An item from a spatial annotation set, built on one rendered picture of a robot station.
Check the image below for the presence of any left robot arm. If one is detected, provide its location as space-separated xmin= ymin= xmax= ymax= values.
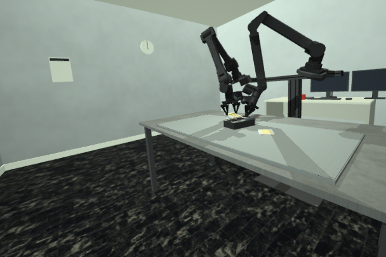
xmin=241 ymin=11 xmax=326 ymax=104

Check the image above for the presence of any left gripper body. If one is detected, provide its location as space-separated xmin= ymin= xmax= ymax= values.
xmin=244 ymin=96 xmax=259 ymax=109

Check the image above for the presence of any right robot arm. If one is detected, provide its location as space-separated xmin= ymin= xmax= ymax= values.
xmin=200 ymin=27 xmax=245 ymax=101

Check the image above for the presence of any white gel cassette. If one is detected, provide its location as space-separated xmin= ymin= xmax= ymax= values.
xmin=227 ymin=112 xmax=242 ymax=119

